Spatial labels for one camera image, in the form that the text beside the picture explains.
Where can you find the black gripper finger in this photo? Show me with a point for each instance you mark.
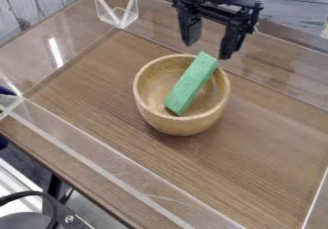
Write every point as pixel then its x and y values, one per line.
pixel 233 38
pixel 189 23

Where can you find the brown wooden bowl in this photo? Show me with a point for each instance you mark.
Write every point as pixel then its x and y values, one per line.
pixel 154 81

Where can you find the green rectangular block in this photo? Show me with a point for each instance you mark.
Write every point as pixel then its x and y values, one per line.
pixel 185 89

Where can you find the blue object at edge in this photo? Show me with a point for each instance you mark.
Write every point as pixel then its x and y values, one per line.
pixel 5 91

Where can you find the black table leg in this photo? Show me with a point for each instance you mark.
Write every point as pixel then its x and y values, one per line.
pixel 54 186

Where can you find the clear acrylic corner bracket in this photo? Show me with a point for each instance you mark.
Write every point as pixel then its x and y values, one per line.
pixel 118 17

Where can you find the clear acrylic tray wall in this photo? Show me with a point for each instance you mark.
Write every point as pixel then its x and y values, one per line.
pixel 141 198

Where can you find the black metal base plate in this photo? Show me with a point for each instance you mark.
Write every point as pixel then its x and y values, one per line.
pixel 66 218

